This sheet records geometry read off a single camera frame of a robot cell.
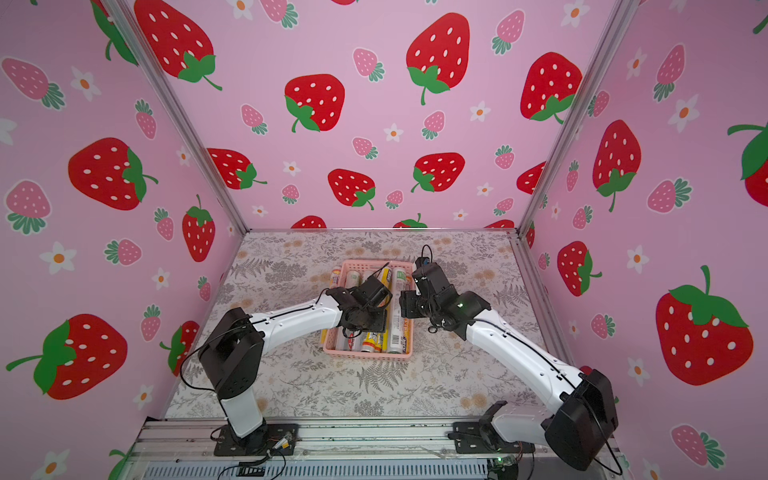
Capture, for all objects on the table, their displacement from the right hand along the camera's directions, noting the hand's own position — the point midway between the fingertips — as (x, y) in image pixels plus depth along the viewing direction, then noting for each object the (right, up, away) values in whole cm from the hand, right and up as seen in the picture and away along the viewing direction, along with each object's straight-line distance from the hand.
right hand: (420, 293), depth 80 cm
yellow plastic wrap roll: (-14, -14, +3) cm, 20 cm away
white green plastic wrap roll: (-6, -10, +6) cm, 13 cm away
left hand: (-11, -10, +8) cm, 17 cm away
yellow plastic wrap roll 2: (-10, -14, +8) cm, 19 cm away
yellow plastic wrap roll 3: (-28, +2, +22) cm, 36 cm away
